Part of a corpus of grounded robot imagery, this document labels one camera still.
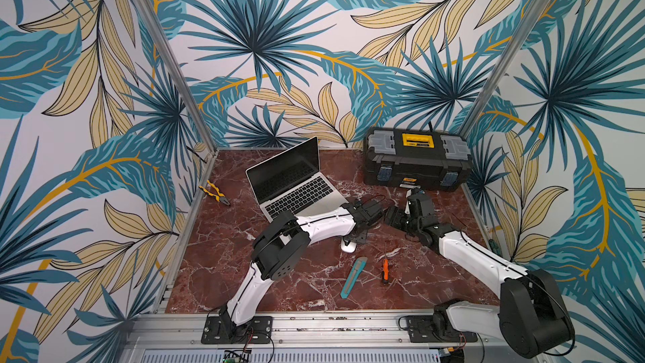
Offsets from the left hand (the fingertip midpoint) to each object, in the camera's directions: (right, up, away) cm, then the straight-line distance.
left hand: (351, 236), depth 92 cm
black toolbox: (+26, +29, +5) cm, 39 cm away
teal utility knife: (0, -10, -8) cm, 13 cm away
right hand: (+9, +7, -4) cm, 12 cm away
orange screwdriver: (+11, -9, -7) cm, 15 cm away
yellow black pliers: (-52, +13, +9) cm, 54 cm away
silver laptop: (-24, +20, +15) cm, 34 cm away
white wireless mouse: (-1, -4, -2) cm, 4 cm away
